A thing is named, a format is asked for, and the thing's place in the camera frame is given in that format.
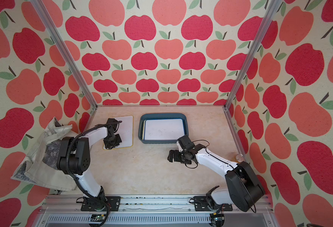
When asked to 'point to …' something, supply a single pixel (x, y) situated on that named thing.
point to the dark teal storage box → (141, 123)
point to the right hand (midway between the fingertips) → (174, 161)
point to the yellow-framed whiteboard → (125, 131)
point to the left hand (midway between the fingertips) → (118, 146)
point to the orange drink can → (239, 158)
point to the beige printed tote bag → (40, 168)
